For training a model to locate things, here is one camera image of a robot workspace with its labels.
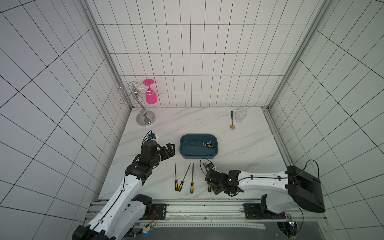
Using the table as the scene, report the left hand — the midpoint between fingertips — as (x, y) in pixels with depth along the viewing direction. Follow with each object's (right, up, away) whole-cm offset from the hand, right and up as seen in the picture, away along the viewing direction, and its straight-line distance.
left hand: (167, 150), depth 81 cm
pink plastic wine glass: (-16, +33, +25) cm, 45 cm away
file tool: (+22, +1, +17) cm, 27 cm away
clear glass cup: (+50, +22, +29) cm, 62 cm away
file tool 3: (+4, -18, +2) cm, 19 cm away
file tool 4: (+8, -18, +2) cm, 20 cm away
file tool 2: (+22, 0, +16) cm, 28 cm away
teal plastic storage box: (+18, -1, +17) cm, 25 cm away
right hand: (+24, -21, +1) cm, 32 cm away
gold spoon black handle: (+43, +12, +25) cm, 51 cm away
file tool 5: (+14, -19, +2) cm, 23 cm away
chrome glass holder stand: (-22, +19, +30) cm, 42 cm away
